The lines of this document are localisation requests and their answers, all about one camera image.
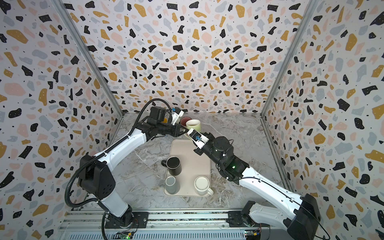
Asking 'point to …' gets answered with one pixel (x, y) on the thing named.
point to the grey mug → (172, 186)
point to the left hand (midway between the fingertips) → (187, 128)
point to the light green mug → (194, 123)
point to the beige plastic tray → (193, 165)
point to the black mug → (173, 163)
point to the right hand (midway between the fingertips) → (192, 128)
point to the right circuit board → (252, 234)
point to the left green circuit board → (123, 235)
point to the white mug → (201, 184)
